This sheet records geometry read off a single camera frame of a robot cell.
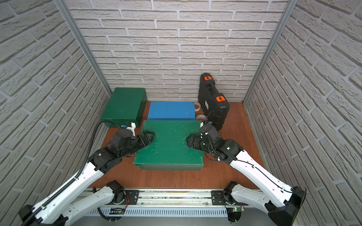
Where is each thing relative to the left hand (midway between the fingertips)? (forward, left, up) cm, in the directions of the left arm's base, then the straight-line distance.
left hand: (153, 135), depth 72 cm
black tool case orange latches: (+20, -35, +2) cm, 41 cm away
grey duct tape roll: (+29, -30, -20) cm, 46 cm away
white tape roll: (+40, -28, -20) cm, 52 cm away
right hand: (-3, -21, -1) cm, 21 cm away
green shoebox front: (-8, -9, -1) cm, 12 cm away
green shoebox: (+34, +27, -13) cm, 46 cm away
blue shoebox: (+26, -8, -11) cm, 29 cm away
